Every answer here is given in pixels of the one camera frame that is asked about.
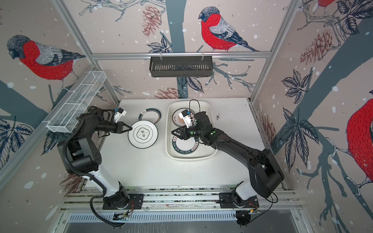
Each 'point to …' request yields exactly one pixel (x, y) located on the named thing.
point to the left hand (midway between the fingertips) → (128, 128)
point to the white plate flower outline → (144, 134)
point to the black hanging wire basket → (180, 67)
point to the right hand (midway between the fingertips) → (173, 133)
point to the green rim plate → (187, 146)
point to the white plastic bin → (204, 151)
